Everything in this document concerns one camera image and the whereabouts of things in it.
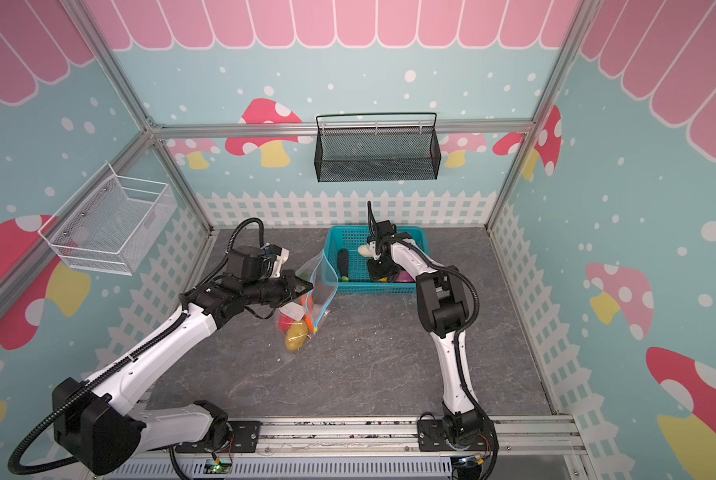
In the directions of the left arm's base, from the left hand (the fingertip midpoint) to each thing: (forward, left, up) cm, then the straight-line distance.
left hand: (312, 292), depth 76 cm
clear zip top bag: (+6, -1, +1) cm, 6 cm away
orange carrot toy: (0, +3, -12) cm, 12 cm away
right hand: (+21, -17, -19) cm, 33 cm away
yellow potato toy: (-5, +6, -17) cm, 18 cm away
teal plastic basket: (+33, -7, -16) cm, 38 cm away
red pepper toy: (0, +11, -17) cm, 20 cm away
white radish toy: (+29, -13, -18) cm, 37 cm away
